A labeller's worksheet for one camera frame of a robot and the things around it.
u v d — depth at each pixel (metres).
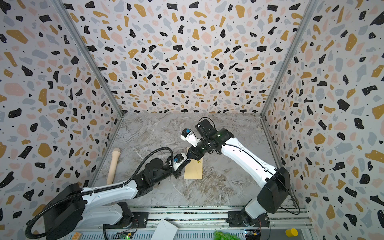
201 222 0.74
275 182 0.41
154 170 0.59
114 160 0.92
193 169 0.91
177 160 0.64
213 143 0.53
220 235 0.66
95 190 0.47
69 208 0.41
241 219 0.66
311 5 0.71
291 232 0.66
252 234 0.72
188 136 0.67
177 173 0.67
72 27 0.75
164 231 0.68
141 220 0.73
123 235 0.70
